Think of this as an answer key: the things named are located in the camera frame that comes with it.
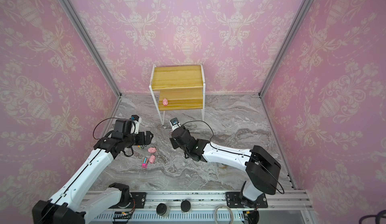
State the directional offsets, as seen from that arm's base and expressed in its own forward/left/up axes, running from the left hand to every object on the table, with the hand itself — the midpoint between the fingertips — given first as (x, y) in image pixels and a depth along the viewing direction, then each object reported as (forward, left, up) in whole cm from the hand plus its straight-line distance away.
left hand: (146, 135), depth 81 cm
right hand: (+1, -15, +2) cm, 16 cm away
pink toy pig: (+22, -8, +4) cm, 23 cm away
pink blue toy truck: (-10, +2, -12) cm, 15 cm away
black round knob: (-32, -13, -5) cm, 35 cm away
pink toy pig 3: (-8, -2, -13) cm, 15 cm away
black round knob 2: (-31, -23, -6) cm, 39 cm away
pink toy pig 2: (-2, -1, -13) cm, 13 cm away
